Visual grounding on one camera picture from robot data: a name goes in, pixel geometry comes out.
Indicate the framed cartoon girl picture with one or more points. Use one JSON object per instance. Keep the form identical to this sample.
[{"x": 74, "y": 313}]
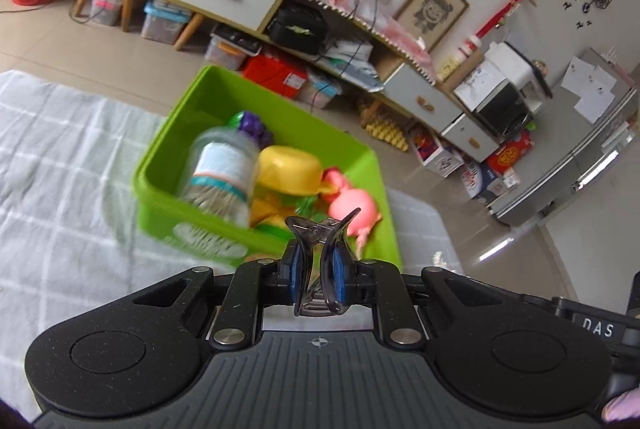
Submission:
[{"x": 430, "y": 20}]

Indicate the blue lid storage bin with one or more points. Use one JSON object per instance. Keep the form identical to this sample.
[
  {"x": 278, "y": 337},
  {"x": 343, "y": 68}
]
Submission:
[{"x": 163, "y": 21}]

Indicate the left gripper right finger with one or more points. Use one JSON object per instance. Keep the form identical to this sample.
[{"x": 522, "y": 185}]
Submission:
[{"x": 377, "y": 285}]

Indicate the yellow toy bowl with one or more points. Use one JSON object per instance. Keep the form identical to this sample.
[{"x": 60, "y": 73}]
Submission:
[{"x": 289, "y": 171}]

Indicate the grey checked table cloth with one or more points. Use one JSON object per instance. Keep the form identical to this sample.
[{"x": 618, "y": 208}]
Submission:
[{"x": 69, "y": 235}]

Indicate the wooden tv cabinet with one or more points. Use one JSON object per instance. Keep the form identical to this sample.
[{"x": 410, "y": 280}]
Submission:
[{"x": 250, "y": 4}]

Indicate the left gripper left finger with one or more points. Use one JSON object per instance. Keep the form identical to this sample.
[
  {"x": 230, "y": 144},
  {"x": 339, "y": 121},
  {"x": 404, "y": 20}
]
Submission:
[{"x": 254, "y": 286}]

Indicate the clear cotton swab jar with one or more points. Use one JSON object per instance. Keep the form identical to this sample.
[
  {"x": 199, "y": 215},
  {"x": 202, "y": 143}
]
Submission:
[{"x": 220, "y": 174}]

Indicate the yellow egg crate foam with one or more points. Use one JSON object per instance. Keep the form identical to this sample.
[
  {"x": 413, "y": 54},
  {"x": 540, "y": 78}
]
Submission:
[{"x": 380, "y": 126}]

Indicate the green plastic storage box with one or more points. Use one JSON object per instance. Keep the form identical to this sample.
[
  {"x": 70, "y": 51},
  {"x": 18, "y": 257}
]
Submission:
[{"x": 214, "y": 96}]

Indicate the pink pig toy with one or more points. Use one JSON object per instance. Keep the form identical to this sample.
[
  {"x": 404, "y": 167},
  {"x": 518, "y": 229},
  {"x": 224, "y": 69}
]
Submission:
[{"x": 342, "y": 199}]

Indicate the black bag on shelf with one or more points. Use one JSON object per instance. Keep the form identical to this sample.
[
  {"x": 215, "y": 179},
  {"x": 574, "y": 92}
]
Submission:
[{"x": 298, "y": 27}]

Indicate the orange green pumpkin toy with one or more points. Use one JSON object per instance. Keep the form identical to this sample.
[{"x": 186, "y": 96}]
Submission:
[{"x": 269, "y": 211}]

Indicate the silver refrigerator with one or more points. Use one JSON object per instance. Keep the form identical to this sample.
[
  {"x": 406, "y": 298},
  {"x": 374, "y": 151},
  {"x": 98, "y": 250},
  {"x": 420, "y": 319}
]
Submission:
[{"x": 566, "y": 148}]

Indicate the red box under cabinet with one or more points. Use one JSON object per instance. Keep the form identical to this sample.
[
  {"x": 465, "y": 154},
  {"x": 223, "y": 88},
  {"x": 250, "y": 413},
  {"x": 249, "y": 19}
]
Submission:
[{"x": 279, "y": 74}]

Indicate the purple toy grapes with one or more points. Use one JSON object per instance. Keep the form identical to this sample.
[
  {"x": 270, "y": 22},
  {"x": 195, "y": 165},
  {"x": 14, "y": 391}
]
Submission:
[{"x": 253, "y": 126}]

